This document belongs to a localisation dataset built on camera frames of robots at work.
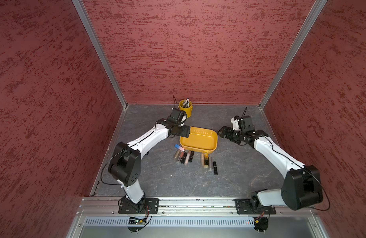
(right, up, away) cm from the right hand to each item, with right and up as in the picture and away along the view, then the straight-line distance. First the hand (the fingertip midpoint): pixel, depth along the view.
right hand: (222, 136), depth 87 cm
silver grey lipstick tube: (-7, -18, +1) cm, 19 cm away
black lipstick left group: (-24, -15, +3) cm, 28 cm away
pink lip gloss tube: (-21, -13, +3) cm, 25 cm away
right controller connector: (+17, -43, -13) cm, 48 cm away
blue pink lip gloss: (-26, -8, +8) cm, 28 cm away
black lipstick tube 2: (-4, -19, +1) cm, 19 cm away
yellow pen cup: (-20, +17, +20) cm, 33 cm away
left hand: (-24, +2, +2) cm, 24 cm away
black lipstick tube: (-19, -13, +4) cm, 23 cm away
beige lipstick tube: (-28, -12, +6) cm, 31 cm away
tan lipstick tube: (-12, -15, +3) cm, 19 cm away
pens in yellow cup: (-22, +22, +13) cm, 34 cm away
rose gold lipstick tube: (-25, -13, +5) cm, 28 cm away
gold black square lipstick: (-10, -18, +1) cm, 20 cm away
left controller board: (-47, -42, -14) cm, 65 cm away
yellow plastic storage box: (-11, -4, +14) cm, 18 cm away
